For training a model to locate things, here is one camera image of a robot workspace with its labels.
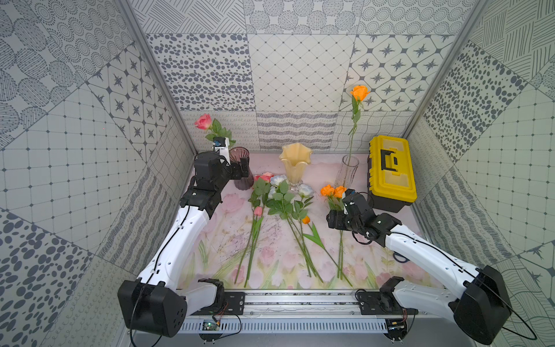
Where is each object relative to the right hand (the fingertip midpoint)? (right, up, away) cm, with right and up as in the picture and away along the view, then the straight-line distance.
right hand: (337, 220), depth 83 cm
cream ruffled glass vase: (-15, +26, +15) cm, 34 cm away
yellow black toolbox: (+24, +15, +5) cm, 29 cm away
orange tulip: (-7, -9, +5) cm, 13 cm away
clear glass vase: (+7, +16, +17) cm, 25 cm away
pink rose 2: (-32, -7, +7) cm, 34 cm away
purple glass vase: (-43, +27, +13) cm, 52 cm away
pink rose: (-32, +14, +18) cm, 39 cm away
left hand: (-39, +26, -8) cm, 47 cm away
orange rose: (0, +10, +18) cm, 21 cm away
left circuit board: (-46, -33, -11) cm, 57 cm away
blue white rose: (-23, +4, +14) cm, 27 cm away
